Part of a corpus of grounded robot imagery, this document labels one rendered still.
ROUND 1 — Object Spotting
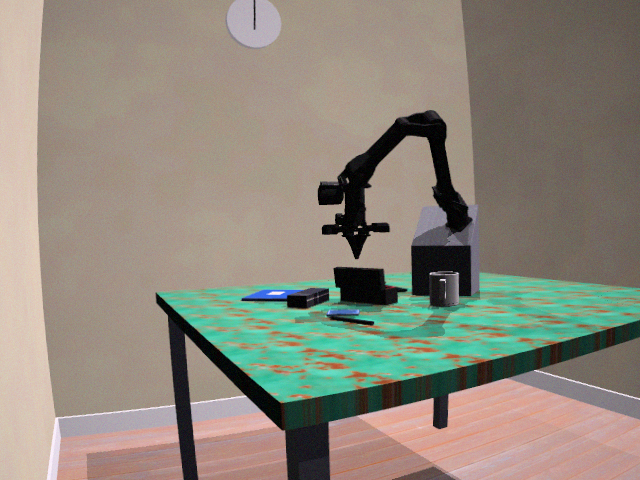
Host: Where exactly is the dark grey mug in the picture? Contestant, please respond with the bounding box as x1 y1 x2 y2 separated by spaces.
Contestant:
429 272 459 307

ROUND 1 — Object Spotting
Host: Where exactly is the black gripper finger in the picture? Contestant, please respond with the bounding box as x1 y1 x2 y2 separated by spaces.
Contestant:
356 234 371 259
342 235 357 259

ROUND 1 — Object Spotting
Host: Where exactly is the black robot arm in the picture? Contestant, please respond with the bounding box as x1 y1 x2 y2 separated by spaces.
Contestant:
318 110 473 231

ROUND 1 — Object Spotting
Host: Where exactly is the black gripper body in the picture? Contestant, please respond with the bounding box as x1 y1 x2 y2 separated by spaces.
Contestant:
322 204 390 235

